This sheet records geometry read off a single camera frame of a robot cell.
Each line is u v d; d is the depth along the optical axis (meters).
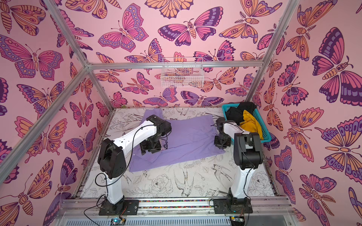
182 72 0.95
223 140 0.83
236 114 1.06
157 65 0.93
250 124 0.96
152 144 0.71
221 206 0.73
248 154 0.52
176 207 0.75
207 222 0.70
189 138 1.00
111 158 0.49
